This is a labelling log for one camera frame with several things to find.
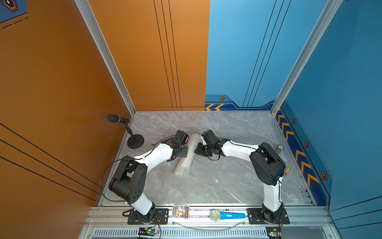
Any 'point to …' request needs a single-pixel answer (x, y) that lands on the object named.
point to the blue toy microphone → (216, 215)
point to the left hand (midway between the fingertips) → (182, 149)
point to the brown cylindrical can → (279, 149)
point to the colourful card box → (180, 211)
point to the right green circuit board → (274, 232)
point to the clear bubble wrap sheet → (182, 170)
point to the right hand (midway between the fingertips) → (195, 151)
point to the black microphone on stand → (136, 141)
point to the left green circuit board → (147, 231)
